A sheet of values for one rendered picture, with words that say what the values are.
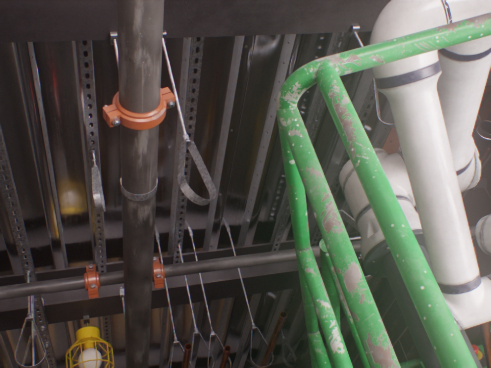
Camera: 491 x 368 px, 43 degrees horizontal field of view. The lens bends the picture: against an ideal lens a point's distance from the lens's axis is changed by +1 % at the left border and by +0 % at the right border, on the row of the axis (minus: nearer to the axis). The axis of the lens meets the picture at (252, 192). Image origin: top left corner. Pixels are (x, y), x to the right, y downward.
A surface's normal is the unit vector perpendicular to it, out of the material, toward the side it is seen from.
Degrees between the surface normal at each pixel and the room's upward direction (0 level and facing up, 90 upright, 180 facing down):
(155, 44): 146
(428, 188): 133
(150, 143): 153
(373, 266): 180
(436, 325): 90
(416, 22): 127
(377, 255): 180
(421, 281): 90
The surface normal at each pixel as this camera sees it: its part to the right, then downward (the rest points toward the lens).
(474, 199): -0.96, 0.10
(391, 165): -0.20, -0.59
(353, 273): 0.03, -0.60
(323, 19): 0.23, 0.78
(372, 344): -0.55, -0.39
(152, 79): 0.64, 0.65
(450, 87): -0.47, 0.82
